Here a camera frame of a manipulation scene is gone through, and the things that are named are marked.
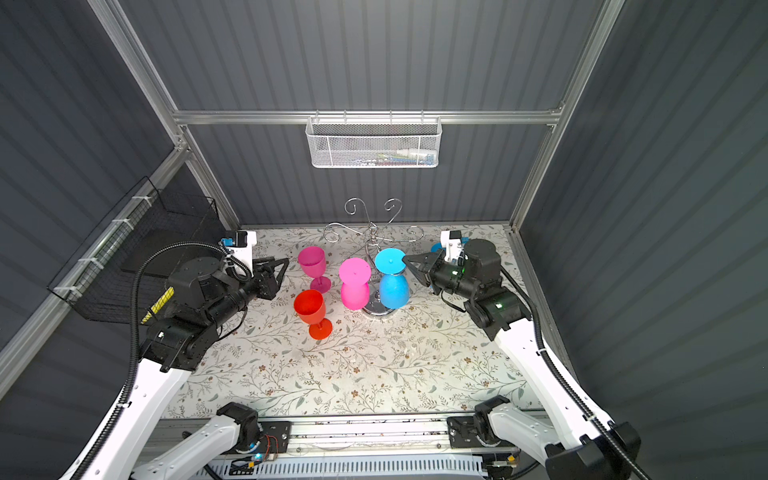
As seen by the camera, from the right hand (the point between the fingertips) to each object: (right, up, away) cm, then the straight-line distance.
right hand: (404, 262), depth 66 cm
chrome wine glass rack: (-7, +6, +8) cm, 13 cm away
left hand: (-28, +1, 0) cm, 28 cm away
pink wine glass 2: (-11, -3, +3) cm, 12 cm away
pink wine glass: (-27, -1, +26) cm, 38 cm away
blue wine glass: (-2, -7, +6) cm, 9 cm away
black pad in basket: (-67, +4, +9) cm, 67 cm away
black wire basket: (-67, -4, -2) cm, 67 cm away
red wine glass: (-24, -13, +13) cm, 30 cm away
